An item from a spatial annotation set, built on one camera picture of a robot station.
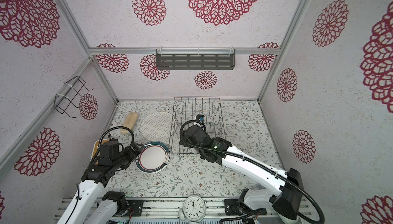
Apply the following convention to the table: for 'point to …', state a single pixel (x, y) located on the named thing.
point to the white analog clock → (194, 209)
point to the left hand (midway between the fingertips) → (140, 153)
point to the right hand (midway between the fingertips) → (185, 133)
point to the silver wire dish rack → (185, 109)
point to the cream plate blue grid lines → (157, 126)
